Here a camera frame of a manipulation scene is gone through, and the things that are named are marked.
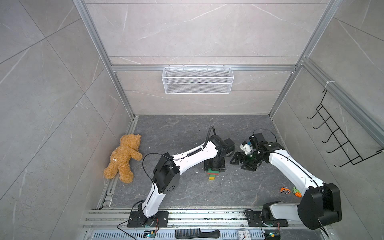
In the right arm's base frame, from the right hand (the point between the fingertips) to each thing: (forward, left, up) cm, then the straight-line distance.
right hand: (237, 164), depth 81 cm
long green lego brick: (-5, +16, +4) cm, 17 cm away
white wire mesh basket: (+54, +21, +19) cm, 61 cm away
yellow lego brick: (-4, +14, -9) cm, 17 cm away
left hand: (-3, +10, -1) cm, 11 cm away
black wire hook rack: (-2, -41, +21) cm, 46 cm away
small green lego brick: (-3, +14, -7) cm, 16 cm away
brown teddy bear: (+5, +67, 0) cm, 67 cm away
